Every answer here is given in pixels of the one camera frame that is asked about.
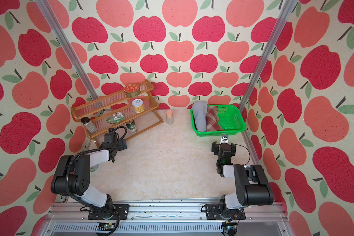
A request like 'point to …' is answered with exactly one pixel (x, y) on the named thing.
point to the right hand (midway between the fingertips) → (226, 145)
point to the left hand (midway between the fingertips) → (117, 143)
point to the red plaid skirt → (212, 121)
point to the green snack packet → (115, 117)
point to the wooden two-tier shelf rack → (127, 113)
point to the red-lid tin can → (132, 90)
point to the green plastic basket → (230, 119)
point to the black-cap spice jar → (85, 121)
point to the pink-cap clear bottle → (169, 119)
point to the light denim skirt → (199, 109)
